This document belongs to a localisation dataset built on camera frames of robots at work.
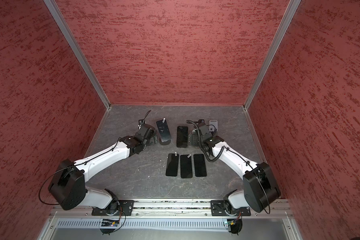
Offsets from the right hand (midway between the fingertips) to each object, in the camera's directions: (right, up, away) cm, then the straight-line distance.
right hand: (195, 140), depth 88 cm
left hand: (-28, +1, 0) cm, 28 cm away
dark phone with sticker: (-14, -16, +3) cm, 21 cm away
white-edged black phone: (+3, -16, +2) cm, 16 cm away
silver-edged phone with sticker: (-6, -16, 0) cm, 17 cm away
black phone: (-8, +2, +5) cm, 10 cm away
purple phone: (-20, +5, +6) cm, 22 cm away
